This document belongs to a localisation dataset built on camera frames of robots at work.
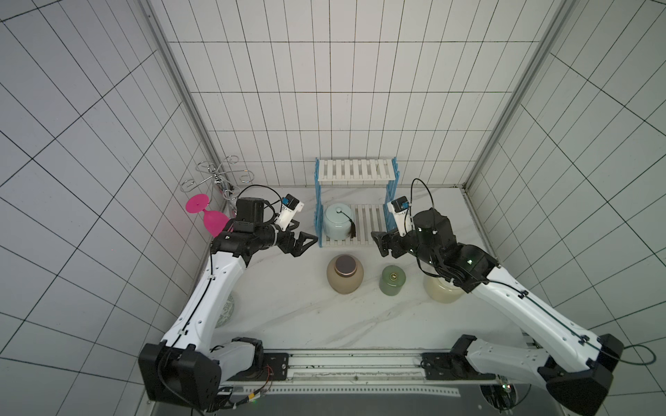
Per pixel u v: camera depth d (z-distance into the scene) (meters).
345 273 0.78
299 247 0.65
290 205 0.63
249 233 0.57
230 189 1.22
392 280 0.81
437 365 0.72
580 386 0.36
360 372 0.73
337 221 0.92
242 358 0.62
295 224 0.77
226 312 0.83
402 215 0.58
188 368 0.37
